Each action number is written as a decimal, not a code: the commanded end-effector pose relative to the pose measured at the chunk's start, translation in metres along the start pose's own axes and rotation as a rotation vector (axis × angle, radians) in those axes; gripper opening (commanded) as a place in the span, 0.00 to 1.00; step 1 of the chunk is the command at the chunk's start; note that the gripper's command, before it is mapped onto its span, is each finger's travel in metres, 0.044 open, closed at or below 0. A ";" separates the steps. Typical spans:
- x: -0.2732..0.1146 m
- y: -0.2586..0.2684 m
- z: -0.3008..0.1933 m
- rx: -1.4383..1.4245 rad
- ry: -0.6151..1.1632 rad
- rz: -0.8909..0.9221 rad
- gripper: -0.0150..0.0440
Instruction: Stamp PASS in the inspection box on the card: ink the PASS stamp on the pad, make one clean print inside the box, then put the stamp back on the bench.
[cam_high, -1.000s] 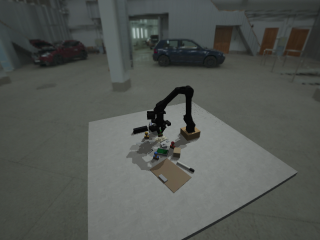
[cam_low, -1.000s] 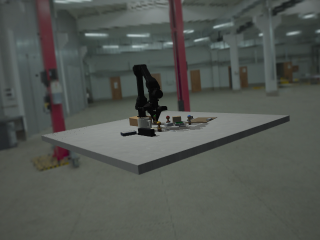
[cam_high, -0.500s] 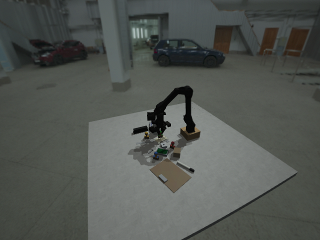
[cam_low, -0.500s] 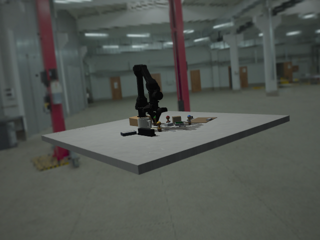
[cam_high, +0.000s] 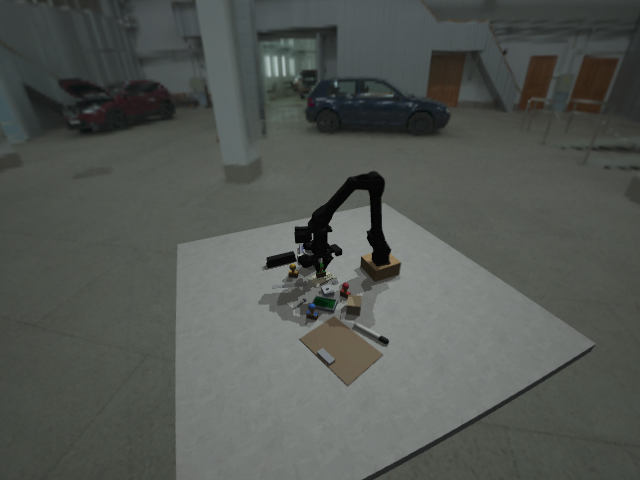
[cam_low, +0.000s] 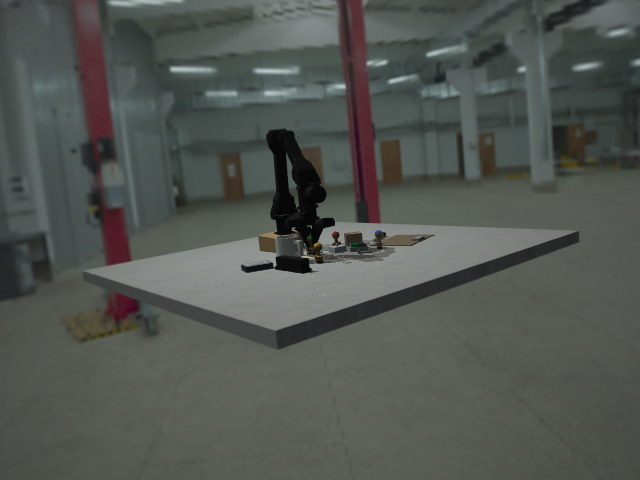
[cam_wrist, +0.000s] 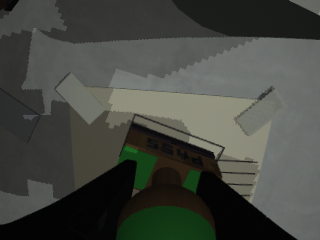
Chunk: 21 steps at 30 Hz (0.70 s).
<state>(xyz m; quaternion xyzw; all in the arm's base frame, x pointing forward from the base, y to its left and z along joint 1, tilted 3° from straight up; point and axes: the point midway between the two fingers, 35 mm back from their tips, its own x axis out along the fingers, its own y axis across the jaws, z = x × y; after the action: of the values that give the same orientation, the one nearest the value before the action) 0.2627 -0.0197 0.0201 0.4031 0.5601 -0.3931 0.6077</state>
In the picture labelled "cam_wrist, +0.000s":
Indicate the cream inspection card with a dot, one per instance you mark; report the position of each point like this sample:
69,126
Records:
234,128

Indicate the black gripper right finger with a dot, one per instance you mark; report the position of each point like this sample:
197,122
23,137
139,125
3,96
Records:
235,218

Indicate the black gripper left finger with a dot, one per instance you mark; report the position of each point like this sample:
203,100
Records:
89,213

